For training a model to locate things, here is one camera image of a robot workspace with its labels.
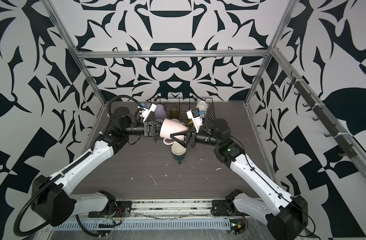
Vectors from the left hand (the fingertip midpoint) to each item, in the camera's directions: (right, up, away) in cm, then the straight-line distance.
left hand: (170, 126), depth 64 cm
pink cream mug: (0, 0, -3) cm, 3 cm away
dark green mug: (+3, -17, +26) cm, 31 cm away
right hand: (+3, -3, -2) cm, 4 cm away
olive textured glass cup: (-1, +7, +41) cm, 41 cm away
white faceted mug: (+18, +11, +38) cm, 44 cm away
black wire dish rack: (+6, +13, +51) cm, 53 cm away
